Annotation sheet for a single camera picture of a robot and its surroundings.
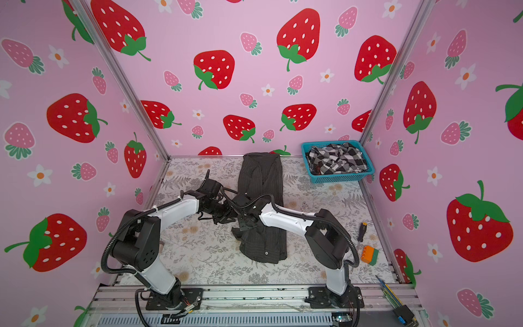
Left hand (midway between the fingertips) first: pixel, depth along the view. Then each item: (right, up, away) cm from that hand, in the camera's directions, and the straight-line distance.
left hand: (239, 215), depth 89 cm
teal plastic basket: (+48, +17, +15) cm, 53 cm away
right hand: (+2, -3, -2) cm, 4 cm away
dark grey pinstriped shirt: (+9, +18, +21) cm, 30 cm away
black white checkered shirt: (+48, +27, +15) cm, 57 cm away
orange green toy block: (+55, -15, -7) cm, 57 cm away
